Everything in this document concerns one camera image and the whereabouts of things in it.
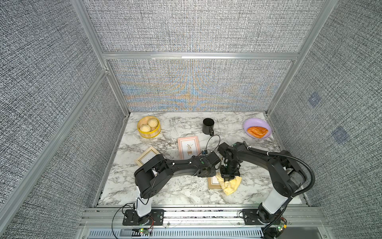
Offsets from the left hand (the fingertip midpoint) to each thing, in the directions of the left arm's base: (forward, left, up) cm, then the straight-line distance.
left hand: (214, 173), depth 88 cm
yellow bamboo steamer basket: (+29, +38, +3) cm, 48 cm away
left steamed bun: (+32, +44, +5) cm, 55 cm away
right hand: (-3, -5, +1) cm, 6 cm away
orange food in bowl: (+27, -34, +3) cm, 43 cm away
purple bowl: (+39, -37, 0) cm, 54 cm away
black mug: (+31, +1, +6) cm, 32 cm away
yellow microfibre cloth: (-9, -6, +4) cm, 11 cm away
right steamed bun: (+37, +40, +5) cm, 55 cm away
